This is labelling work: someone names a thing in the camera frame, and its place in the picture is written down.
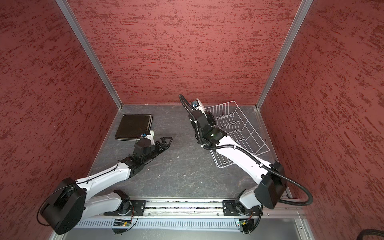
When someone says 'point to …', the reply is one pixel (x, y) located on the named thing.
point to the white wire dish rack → (232, 122)
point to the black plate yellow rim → (131, 126)
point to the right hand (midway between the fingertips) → (205, 115)
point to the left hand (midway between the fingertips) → (169, 144)
